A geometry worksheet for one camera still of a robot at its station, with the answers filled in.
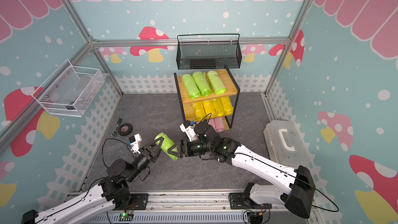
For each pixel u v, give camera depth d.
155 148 0.66
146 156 0.60
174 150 0.63
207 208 0.74
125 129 1.00
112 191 0.56
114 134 0.97
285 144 0.80
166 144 0.66
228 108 0.84
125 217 0.73
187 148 0.58
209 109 0.85
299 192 0.38
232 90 0.76
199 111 0.83
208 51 0.93
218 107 0.85
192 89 0.70
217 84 0.73
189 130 0.63
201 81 0.74
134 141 0.65
